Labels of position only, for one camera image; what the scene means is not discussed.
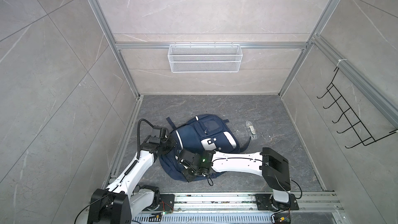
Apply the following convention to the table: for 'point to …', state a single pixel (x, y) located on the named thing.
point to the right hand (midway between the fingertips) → (185, 173)
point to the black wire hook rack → (357, 130)
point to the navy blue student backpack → (200, 133)
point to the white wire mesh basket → (204, 58)
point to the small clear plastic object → (251, 129)
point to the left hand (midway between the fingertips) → (177, 137)
